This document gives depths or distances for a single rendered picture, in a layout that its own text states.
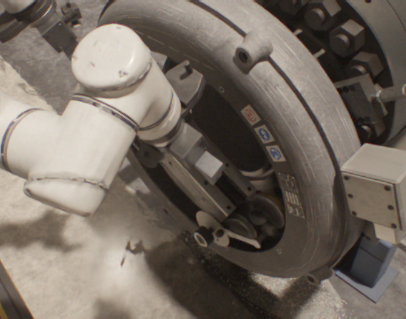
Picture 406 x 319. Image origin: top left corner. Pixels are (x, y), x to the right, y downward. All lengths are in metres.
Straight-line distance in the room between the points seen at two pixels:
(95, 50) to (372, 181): 0.47
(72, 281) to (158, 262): 0.28
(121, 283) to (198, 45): 0.98
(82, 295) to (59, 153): 1.11
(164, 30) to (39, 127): 0.39
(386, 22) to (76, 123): 0.76
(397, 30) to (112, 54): 0.73
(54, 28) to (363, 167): 0.61
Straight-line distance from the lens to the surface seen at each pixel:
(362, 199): 0.84
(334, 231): 0.92
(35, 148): 0.57
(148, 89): 0.57
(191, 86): 0.70
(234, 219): 1.11
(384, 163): 0.82
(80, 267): 1.68
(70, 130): 0.55
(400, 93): 0.81
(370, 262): 1.52
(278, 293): 1.56
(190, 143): 0.70
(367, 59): 1.09
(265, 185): 1.17
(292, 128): 0.79
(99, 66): 0.55
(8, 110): 0.61
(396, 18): 1.15
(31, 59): 2.57
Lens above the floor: 1.40
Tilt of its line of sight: 48 degrees down
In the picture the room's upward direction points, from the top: 4 degrees counter-clockwise
